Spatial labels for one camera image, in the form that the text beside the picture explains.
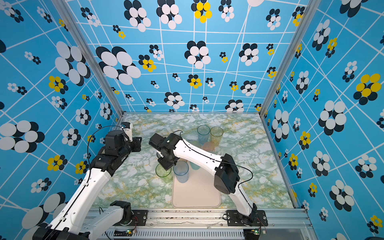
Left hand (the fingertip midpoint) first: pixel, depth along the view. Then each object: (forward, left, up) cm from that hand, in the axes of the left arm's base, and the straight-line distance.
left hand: (139, 137), depth 78 cm
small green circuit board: (-39, +3, -24) cm, 46 cm away
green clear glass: (-16, -15, -10) cm, 25 cm away
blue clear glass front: (-19, -23, +2) cm, 30 cm away
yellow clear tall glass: (+13, -43, -15) cm, 47 cm away
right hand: (-10, -15, -11) cm, 21 cm away
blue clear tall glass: (+11, -34, -9) cm, 37 cm away
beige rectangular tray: (-20, -31, -23) cm, 44 cm away
